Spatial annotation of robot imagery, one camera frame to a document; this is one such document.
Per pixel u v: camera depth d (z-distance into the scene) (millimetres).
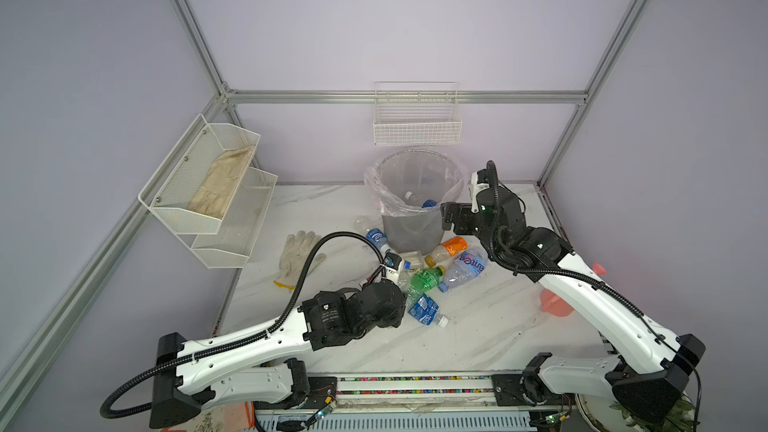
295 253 1003
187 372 397
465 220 621
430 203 985
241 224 1097
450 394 748
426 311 827
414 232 901
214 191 775
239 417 690
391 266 600
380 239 994
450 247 956
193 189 783
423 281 885
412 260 982
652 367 387
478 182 595
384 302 483
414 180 997
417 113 949
